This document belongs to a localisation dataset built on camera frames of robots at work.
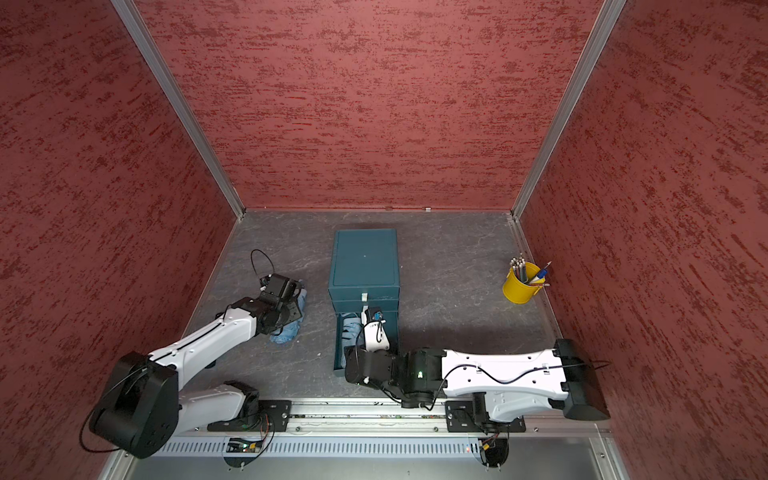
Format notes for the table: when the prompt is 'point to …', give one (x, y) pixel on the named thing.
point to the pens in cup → (519, 264)
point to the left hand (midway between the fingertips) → (289, 318)
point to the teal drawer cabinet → (365, 272)
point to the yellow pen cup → (518, 291)
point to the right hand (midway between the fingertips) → (358, 357)
